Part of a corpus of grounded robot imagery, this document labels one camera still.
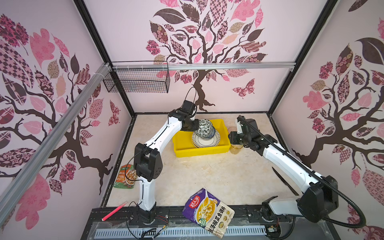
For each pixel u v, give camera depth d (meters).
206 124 0.90
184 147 0.98
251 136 0.61
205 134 0.89
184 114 0.64
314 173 0.43
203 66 0.92
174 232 0.70
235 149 0.94
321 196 0.40
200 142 0.98
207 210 0.74
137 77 0.95
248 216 0.74
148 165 0.51
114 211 0.75
